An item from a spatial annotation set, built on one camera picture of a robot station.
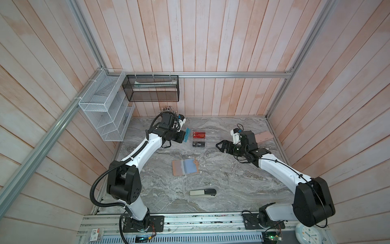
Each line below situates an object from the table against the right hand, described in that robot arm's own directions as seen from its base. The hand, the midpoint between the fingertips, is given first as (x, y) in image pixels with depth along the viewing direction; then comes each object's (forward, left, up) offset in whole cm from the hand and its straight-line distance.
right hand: (221, 145), depth 87 cm
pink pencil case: (+16, -31, -12) cm, 37 cm away
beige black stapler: (-24, +11, -9) cm, 28 cm away
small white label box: (-44, +60, -10) cm, 75 cm away
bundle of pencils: (+27, +33, +4) cm, 43 cm away
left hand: (+4, +22, +3) cm, 23 cm away
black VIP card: (+9, +13, -11) cm, 19 cm away
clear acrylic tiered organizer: (+11, +9, -10) cm, 18 cm away
